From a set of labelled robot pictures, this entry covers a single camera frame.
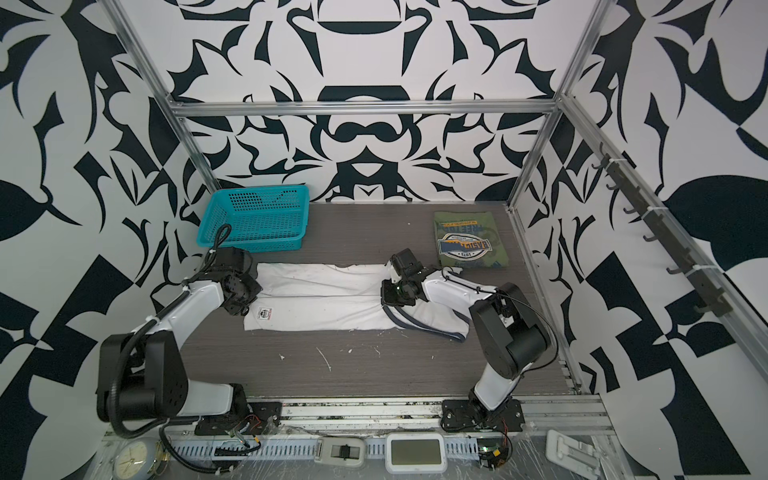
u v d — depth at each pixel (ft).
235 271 2.36
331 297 3.03
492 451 2.34
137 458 2.16
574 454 2.25
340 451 2.21
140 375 1.39
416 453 2.17
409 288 2.25
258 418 2.41
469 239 3.54
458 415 2.44
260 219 3.78
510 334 1.54
